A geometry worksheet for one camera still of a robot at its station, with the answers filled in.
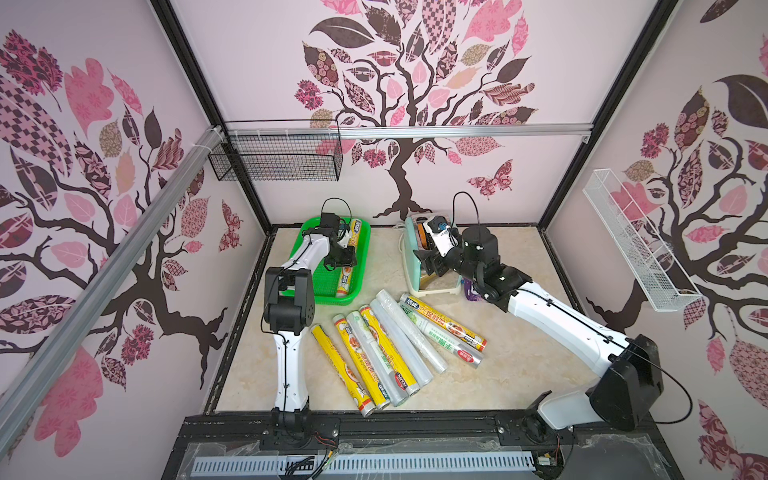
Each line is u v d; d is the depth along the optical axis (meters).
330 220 0.85
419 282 0.94
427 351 0.83
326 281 1.03
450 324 0.90
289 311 0.59
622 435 0.72
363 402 0.76
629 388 0.40
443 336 0.85
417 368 0.81
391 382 0.79
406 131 0.93
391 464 0.70
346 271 0.98
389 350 0.84
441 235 0.64
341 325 0.90
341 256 0.92
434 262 0.67
